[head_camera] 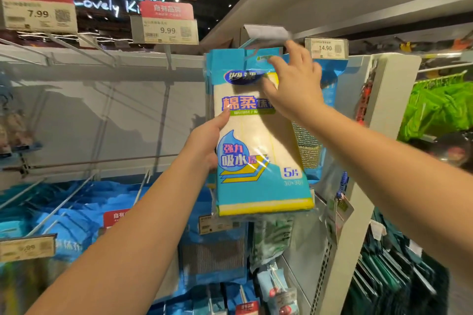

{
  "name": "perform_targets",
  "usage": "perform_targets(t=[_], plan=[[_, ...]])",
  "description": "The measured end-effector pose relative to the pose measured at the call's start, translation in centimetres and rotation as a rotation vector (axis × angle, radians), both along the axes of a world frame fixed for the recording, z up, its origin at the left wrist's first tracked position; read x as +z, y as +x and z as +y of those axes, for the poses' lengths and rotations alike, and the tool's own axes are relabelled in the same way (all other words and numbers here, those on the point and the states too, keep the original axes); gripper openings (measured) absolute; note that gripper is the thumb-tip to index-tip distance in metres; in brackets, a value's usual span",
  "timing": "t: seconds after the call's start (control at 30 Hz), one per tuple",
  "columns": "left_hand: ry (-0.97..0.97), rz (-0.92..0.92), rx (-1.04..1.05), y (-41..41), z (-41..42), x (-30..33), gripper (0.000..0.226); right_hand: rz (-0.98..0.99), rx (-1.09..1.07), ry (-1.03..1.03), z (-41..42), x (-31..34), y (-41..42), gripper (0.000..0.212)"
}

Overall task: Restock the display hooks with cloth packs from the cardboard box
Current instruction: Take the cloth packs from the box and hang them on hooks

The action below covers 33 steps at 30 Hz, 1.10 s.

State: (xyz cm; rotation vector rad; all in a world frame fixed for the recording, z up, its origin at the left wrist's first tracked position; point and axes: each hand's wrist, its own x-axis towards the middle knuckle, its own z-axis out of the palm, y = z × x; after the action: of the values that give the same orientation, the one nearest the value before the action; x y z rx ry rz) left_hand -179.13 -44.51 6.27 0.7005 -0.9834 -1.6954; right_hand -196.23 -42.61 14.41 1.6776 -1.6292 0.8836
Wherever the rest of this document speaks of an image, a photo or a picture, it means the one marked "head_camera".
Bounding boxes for person's right hand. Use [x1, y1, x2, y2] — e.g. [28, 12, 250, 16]
[259, 39, 326, 124]

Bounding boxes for person's left hand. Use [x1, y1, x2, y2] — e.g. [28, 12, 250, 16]
[181, 108, 232, 172]

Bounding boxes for hung scouring pad packet bunch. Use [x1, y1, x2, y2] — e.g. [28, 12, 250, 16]
[284, 56, 348, 183]

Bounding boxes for blue steel-cloth packets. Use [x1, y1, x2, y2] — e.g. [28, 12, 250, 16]
[177, 208, 248, 290]

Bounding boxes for person's right forearm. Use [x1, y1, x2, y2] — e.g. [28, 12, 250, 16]
[299, 104, 473, 290]

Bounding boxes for clear grey price tag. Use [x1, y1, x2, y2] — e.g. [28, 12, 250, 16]
[305, 36, 350, 61]

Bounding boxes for hanging red clip strip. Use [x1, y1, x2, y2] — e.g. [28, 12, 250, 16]
[357, 60, 378, 124]

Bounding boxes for metal peg hook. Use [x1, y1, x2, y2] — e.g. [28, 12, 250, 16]
[163, 44, 177, 72]
[0, 172, 96, 237]
[0, 36, 112, 70]
[133, 169, 152, 205]

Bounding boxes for yellowish price tag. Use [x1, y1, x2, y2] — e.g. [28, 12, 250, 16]
[198, 211, 237, 236]
[0, 233, 56, 264]

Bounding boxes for red white price tag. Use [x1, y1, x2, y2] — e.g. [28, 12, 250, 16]
[102, 209, 133, 231]
[131, 1, 199, 46]
[0, 0, 78, 33]

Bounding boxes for clear packets with green print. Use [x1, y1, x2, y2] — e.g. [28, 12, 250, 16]
[251, 215, 295, 268]

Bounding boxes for clear hanging label pouch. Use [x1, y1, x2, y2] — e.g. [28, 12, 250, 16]
[325, 193, 356, 244]

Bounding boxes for hanging bright green bags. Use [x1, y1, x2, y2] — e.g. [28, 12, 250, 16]
[399, 71, 473, 142]

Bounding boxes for striped sponge packets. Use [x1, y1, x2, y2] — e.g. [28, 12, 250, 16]
[148, 263, 300, 315]

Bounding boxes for dark green goods pile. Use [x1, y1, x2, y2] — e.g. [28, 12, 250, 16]
[343, 211, 452, 315]

